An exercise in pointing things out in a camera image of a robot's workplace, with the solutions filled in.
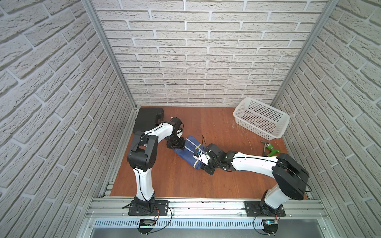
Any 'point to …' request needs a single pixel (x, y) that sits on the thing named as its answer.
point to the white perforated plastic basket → (261, 119)
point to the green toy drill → (273, 151)
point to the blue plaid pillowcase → (192, 147)
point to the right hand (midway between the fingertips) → (204, 164)
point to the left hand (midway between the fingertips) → (180, 145)
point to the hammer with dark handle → (265, 143)
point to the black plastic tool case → (148, 117)
